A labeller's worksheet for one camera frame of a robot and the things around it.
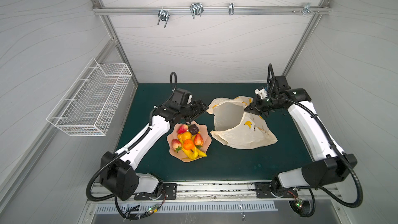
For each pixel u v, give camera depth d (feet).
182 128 2.90
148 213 2.21
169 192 2.41
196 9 2.51
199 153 2.54
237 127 2.35
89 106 2.25
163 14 2.57
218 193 2.44
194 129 2.89
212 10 2.59
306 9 2.51
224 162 2.77
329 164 1.29
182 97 1.92
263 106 2.08
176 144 2.70
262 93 2.31
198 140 2.80
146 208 2.29
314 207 2.26
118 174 1.28
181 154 2.74
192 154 2.55
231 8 2.57
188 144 2.69
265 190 2.40
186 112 2.13
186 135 2.82
